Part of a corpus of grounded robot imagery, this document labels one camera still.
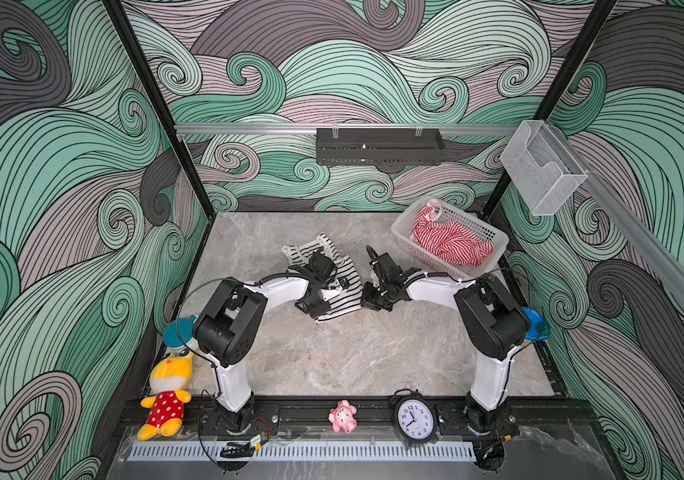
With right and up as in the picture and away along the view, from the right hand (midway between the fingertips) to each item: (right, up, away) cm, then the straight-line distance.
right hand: (360, 303), depth 94 cm
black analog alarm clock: (+11, -23, -23) cm, 34 cm away
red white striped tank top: (+34, +21, +12) cm, 42 cm away
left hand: (-14, 0, 0) cm, 14 cm away
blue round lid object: (+48, -4, -14) cm, 50 cm away
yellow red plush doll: (-50, -14, -21) cm, 56 cm away
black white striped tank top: (-4, +9, +5) cm, 11 cm away
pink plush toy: (-6, -22, -24) cm, 33 cm away
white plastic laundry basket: (+16, +24, +13) cm, 32 cm away
